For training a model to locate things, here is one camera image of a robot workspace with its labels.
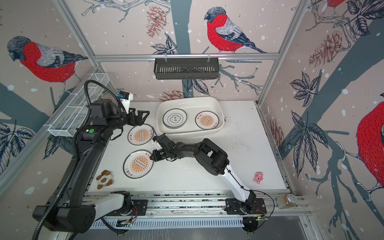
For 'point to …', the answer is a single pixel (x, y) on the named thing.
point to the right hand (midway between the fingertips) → (151, 160)
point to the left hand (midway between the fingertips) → (139, 109)
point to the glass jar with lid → (286, 201)
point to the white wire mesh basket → (74, 113)
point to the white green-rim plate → (174, 118)
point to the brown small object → (104, 179)
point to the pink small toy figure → (258, 177)
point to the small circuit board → (124, 223)
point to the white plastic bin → (192, 106)
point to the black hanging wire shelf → (189, 68)
